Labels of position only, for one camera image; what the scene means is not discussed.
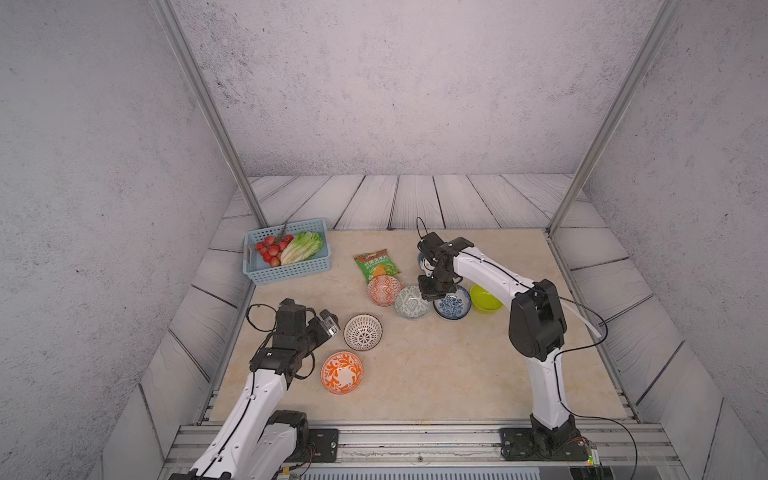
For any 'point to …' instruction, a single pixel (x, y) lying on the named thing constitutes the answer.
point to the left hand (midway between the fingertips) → (331, 324)
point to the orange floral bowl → (342, 373)
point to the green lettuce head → (303, 246)
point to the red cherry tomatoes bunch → (270, 249)
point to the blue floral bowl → (455, 305)
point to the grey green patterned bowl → (410, 304)
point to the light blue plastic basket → (260, 272)
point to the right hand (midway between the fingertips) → (427, 297)
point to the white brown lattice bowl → (363, 332)
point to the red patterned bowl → (382, 290)
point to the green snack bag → (376, 263)
